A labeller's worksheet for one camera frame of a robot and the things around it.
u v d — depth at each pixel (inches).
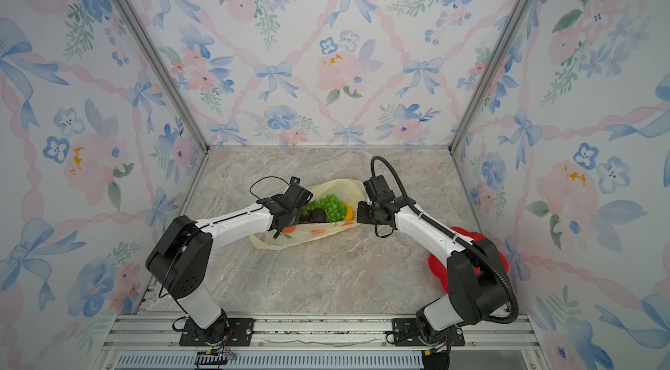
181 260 19.4
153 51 34.6
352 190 34.8
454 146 47.7
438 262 19.8
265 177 30.1
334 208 37.3
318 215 37.3
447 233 19.3
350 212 37.5
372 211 29.5
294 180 32.5
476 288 17.0
